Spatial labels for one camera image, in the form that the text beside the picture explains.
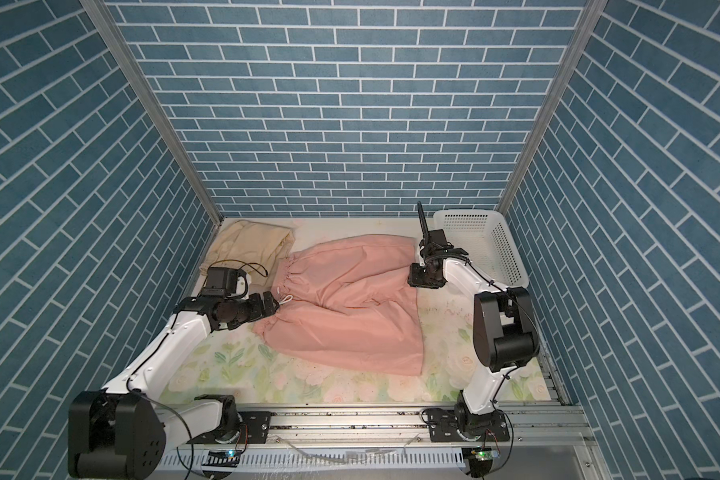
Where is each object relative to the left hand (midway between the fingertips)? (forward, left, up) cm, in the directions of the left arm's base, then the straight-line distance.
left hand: (267, 307), depth 85 cm
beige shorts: (+29, +13, -7) cm, 32 cm away
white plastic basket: (+32, -76, -7) cm, 83 cm away
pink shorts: (+5, -23, -7) cm, 25 cm away
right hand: (+12, -44, -2) cm, 45 cm away
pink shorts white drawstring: (+6, -3, -5) cm, 9 cm away
